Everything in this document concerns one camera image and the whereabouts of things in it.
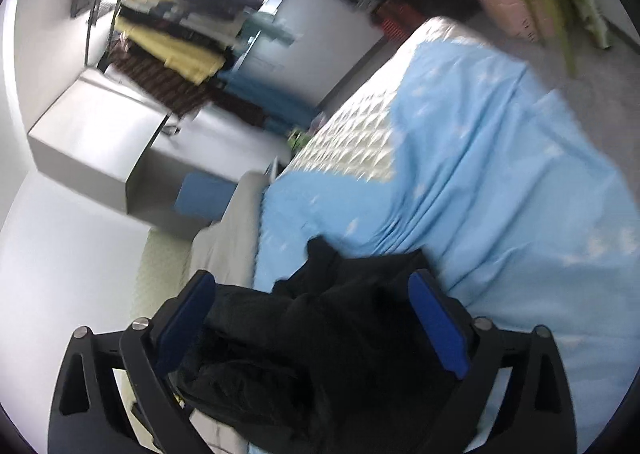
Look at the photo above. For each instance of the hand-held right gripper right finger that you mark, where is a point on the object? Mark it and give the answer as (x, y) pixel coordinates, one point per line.
(440, 329)

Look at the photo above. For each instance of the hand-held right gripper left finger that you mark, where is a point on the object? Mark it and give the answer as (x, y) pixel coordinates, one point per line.
(182, 329)

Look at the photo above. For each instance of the black puffer jacket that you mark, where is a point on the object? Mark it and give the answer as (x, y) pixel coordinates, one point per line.
(325, 359)

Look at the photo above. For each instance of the cream padded headboard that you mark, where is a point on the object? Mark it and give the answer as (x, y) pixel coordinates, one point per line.
(160, 274)

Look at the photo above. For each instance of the grey blanket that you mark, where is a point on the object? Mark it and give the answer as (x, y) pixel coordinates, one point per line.
(235, 234)

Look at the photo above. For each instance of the light blue bedsheet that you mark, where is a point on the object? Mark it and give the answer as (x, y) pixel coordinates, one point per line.
(500, 184)

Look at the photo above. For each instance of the cream quilted mattress pad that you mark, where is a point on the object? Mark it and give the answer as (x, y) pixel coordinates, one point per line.
(350, 133)

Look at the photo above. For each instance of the grey wardrobe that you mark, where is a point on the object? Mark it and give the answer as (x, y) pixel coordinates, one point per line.
(90, 133)

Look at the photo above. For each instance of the small green floor item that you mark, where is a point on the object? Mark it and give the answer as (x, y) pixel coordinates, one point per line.
(299, 138)

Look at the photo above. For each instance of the brown checked coat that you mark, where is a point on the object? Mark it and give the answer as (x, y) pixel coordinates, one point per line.
(165, 83)

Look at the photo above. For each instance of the teal curtain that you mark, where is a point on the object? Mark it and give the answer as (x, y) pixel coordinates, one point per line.
(270, 98)

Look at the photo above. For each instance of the yellow fleece jacket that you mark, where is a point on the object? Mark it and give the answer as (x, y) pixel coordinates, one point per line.
(170, 48)

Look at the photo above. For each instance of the orange plastic crate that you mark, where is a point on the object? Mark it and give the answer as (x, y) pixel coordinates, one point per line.
(397, 18)

